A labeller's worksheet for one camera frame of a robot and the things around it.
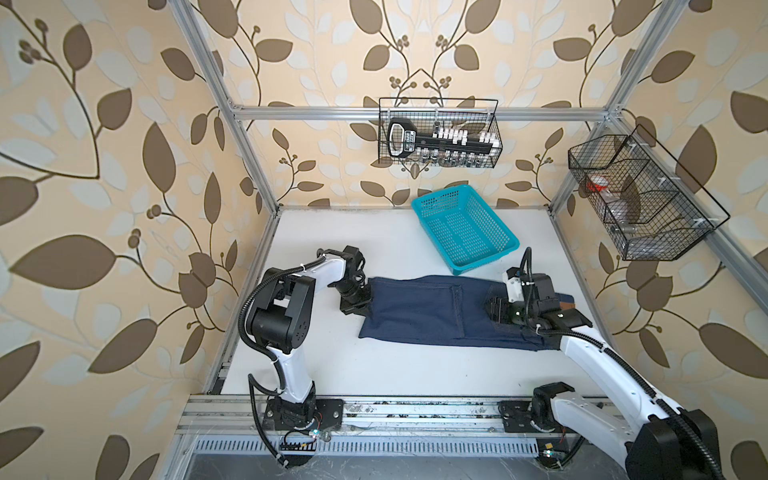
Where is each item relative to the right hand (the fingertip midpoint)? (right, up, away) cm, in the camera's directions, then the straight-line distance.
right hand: (494, 309), depth 84 cm
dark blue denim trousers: (-14, -2, +9) cm, 17 cm away
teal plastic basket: (-1, +23, +31) cm, 39 cm away
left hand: (-34, -2, +7) cm, 35 cm away
